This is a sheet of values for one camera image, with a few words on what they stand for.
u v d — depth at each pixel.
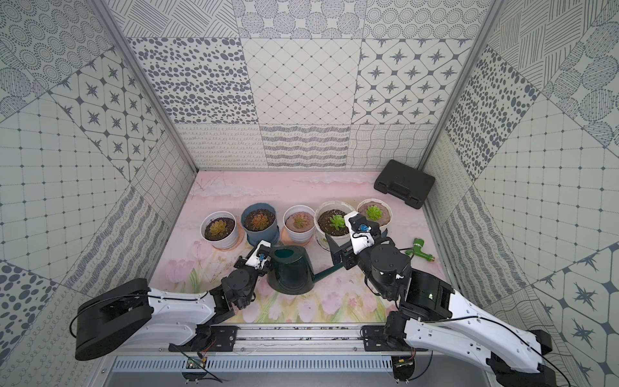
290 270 0.77
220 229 0.87
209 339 0.67
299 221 0.88
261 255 0.67
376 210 0.91
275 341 0.75
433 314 0.42
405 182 1.11
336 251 0.53
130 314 0.45
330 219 0.89
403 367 0.73
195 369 0.70
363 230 0.48
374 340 0.74
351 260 0.54
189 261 0.90
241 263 0.72
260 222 0.90
